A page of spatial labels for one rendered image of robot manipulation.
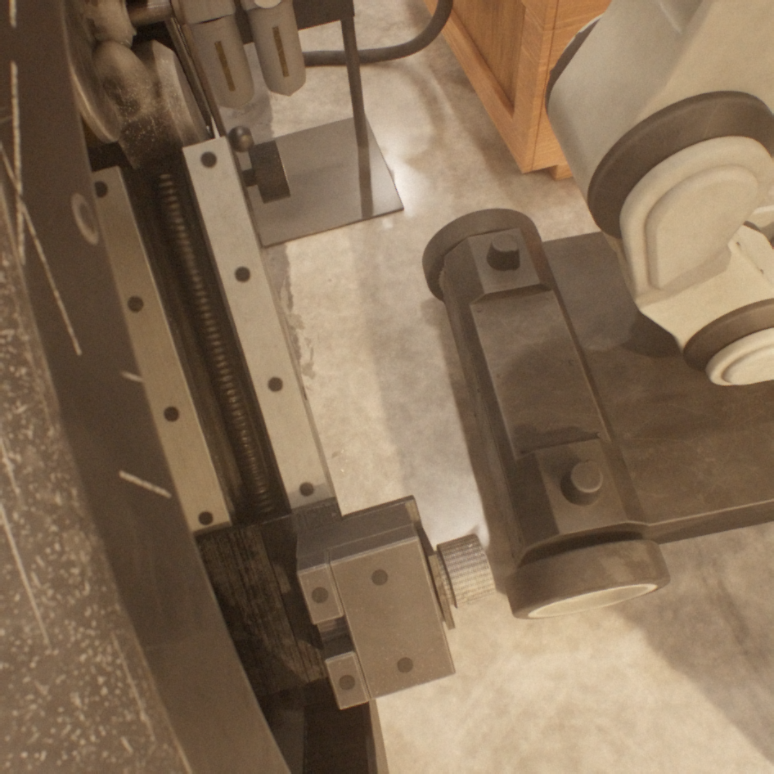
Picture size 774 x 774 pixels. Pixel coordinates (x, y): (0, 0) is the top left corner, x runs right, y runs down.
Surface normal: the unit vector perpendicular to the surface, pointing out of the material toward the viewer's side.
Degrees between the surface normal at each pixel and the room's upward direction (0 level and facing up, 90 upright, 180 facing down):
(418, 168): 0
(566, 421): 0
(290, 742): 62
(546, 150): 90
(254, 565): 38
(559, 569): 30
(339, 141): 0
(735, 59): 90
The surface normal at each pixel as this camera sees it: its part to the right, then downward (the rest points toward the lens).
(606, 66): -0.91, -0.07
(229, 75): 0.26, 0.83
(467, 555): -0.15, -0.63
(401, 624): 0.09, 0.13
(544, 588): -0.73, -0.21
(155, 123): 0.20, 0.55
